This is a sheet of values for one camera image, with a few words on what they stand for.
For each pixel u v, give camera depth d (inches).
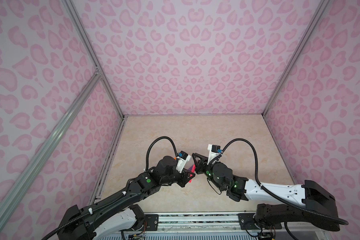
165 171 22.4
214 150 24.8
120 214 23.1
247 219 29.1
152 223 28.7
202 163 25.0
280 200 17.6
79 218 16.3
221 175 20.9
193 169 26.3
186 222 29.5
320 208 16.2
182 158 25.7
